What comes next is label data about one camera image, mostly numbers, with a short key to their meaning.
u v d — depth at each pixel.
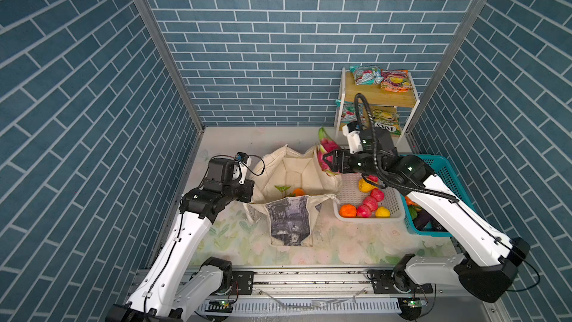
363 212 0.85
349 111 1.02
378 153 0.49
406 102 0.87
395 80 0.89
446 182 0.94
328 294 0.73
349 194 0.93
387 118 0.99
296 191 0.92
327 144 0.70
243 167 0.69
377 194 0.86
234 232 0.85
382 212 0.85
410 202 0.47
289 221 0.73
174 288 0.41
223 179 0.56
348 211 0.85
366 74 0.89
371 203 0.87
